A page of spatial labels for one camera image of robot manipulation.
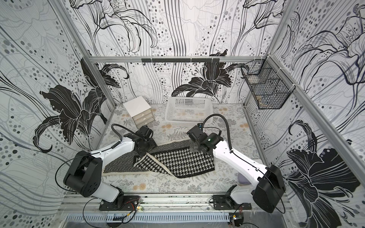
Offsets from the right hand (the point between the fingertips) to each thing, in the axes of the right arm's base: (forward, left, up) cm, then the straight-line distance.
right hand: (201, 143), depth 81 cm
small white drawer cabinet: (+24, +41, +2) cm, 47 cm away
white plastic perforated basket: (+36, +9, -13) cm, 39 cm away
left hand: (0, +30, -10) cm, 32 cm away
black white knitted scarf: (-5, +15, -10) cm, 19 cm away
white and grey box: (-17, -23, -12) cm, 31 cm away
